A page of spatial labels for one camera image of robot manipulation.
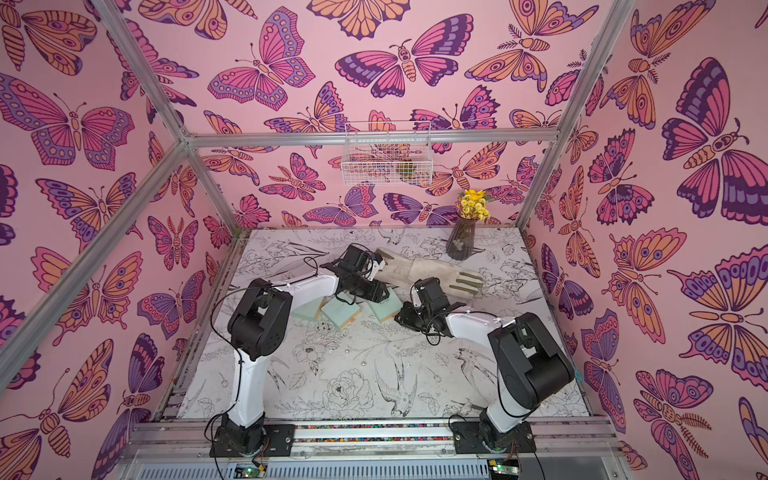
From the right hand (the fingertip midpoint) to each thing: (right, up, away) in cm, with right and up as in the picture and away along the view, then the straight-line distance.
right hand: (397, 315), depth 91 cm
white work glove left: (0, +13, +15) cm, 20 cm away
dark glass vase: (+22, +22, +15) cm, 35 cm away
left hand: (-4, +6, +8) cm, 10 cm away
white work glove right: (+19, +10, +12) cm, 24 cm away
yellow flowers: (+24, +34, +1) cm, 41 cm away
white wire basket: (-3, +51, +4) cm, 51 cm away
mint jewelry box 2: (-3, +2, +3) cm, 5 cm away
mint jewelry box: (-18, 0, +3) cm, 18 cm away
